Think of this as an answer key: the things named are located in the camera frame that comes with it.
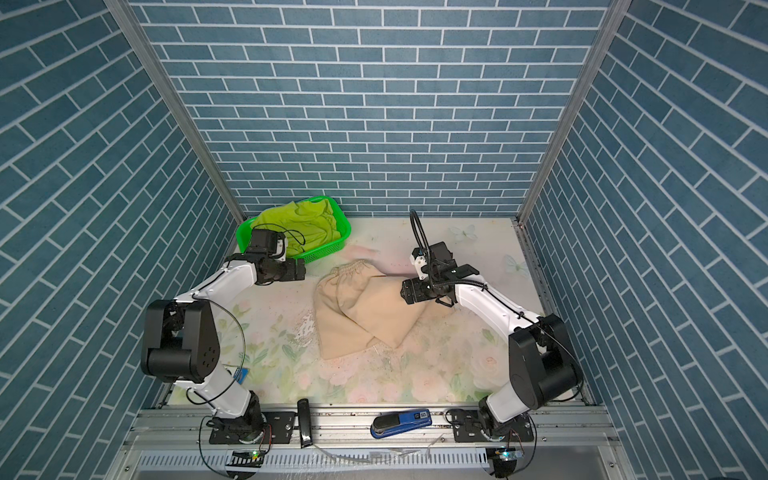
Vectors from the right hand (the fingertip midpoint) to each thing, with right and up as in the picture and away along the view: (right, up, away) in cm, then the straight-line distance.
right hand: (412, 286), depth 88 cm
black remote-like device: (-28, -28, -14) cm, 42 cm away
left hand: (-38, +5, +6) cm, 39 cm away
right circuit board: (+22, -40, -17) cm, 48 cm away
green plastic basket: (-59, +17, +17) cm, 64 cm away
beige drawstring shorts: (-17, -5, 0) cm, 18 cm away
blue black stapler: (-6, -31, -17) cm, 36 cm away
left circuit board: (-40, -40, -16) cm, 59 cm away
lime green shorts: (-39, +20, +23) cm, 49 cm away
